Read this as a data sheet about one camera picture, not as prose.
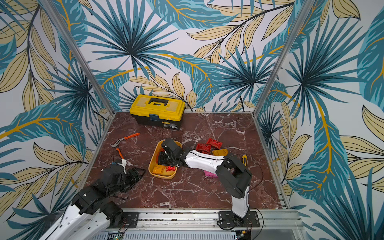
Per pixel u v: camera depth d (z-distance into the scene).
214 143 1.00
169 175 0.83
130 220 0.72
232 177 0.47
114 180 0.54
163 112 0.99
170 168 0.88
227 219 0.73
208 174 0.86
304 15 0.71
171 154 0.66
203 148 0.97
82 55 0.87
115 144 1.00
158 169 0.86
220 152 0.95
